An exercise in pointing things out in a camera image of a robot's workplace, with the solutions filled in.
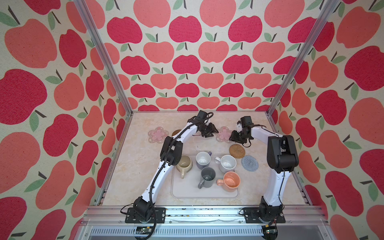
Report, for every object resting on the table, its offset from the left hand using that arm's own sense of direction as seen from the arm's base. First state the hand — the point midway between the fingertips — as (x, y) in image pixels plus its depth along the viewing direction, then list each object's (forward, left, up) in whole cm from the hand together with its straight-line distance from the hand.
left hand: (219, 133), depth 103 cm
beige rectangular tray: (-35, +22, -5) cm, 42 cm away
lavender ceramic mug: (-18, +12, -3) cm, 22 cm away
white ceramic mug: (-21, -3, -3) cm, 22 cm away
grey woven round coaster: (-21, -17, -4) cm, 27 cm away
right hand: (-3, -11, -2) cm, 12 cm away
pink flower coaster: (+2, +44, -4) cm, 44 cm away
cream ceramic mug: (-26, +23, +5) cm, 35 cm away
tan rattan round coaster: (-12, -11, -4) cm, 17 cm away
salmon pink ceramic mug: (-33, -3, -3) cm, 33 cm away
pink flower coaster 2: (+2, -5, -4) cm, 7 cm away
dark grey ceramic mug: (-29, +10, -2) cm, 31 cm away
